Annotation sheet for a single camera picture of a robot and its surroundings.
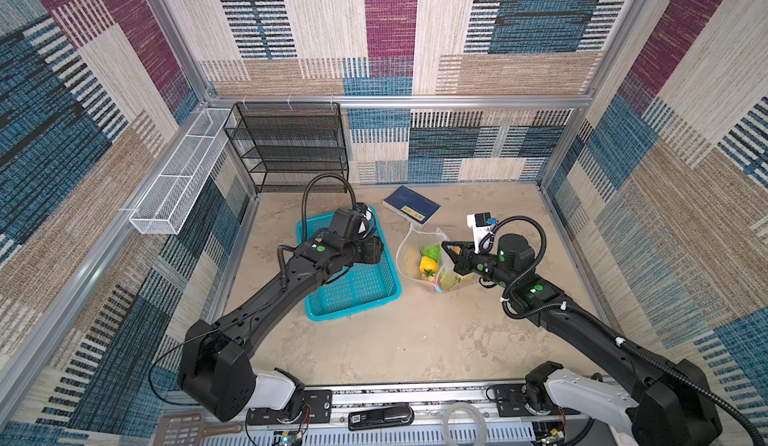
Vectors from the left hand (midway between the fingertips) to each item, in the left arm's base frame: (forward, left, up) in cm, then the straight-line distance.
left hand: (376, 241), depth 81 cm
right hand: (-4, -17, +2) cm, 18 cm away
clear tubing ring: (-40, -25, -19) cm, 51 cm away
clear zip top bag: (+3, -14, -14) cm, 20 cm away
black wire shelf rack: (+42, +31, 0) cm, 53 cm away
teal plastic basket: (-3, +7, -19) cm, 21 cm away
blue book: (+29, -12, -19) cm, 37 cm away
